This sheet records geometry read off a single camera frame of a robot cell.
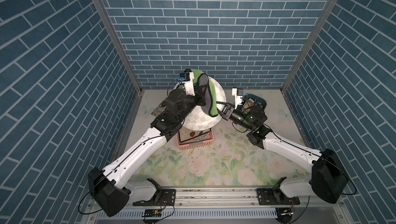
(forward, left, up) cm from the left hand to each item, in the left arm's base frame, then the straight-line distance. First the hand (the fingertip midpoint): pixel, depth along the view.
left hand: (211, 86), depth 66 cm
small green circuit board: (-41, +27, -44) cm, 66 cm away
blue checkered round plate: (-9, +6, -11) cm, 16 cm away
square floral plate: (-3, +13, -39) cm, 41 cm away
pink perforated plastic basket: (-10, +10, -37) cm, 40 cm away
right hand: (-6, -1, -5) cm, 8 cm away
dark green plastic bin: (+25, -33, -37) cm, 56 cm away
